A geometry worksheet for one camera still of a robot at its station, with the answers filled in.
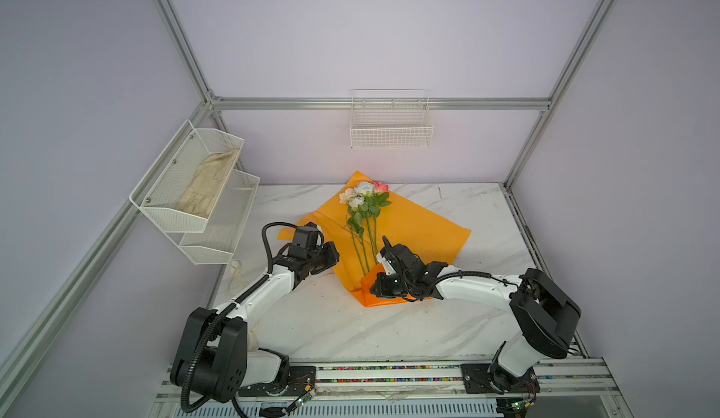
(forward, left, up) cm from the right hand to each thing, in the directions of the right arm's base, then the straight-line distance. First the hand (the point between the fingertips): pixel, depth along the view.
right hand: (367, 291), depth 83 cm
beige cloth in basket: (+23, +47, +24) cm, 58 cm away
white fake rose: (+42, +3, 0) cm, 42 cm away
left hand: (+10, +9, +4) cm, 14 cm away
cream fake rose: (+37, +6, -1) cm, 37 cm away
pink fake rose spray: (+46, -4, -3) cm, 47 cm away
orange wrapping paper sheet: (+26, -24, -9) cm, 37 cm away
